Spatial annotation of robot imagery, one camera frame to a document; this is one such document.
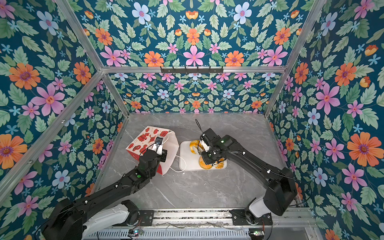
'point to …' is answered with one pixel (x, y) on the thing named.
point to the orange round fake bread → (202, 163)
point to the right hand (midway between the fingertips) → (206, 157)
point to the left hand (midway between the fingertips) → (162, 140)
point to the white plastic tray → (189, 161)
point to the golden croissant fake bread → (195, 143)
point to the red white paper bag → (145, 141)
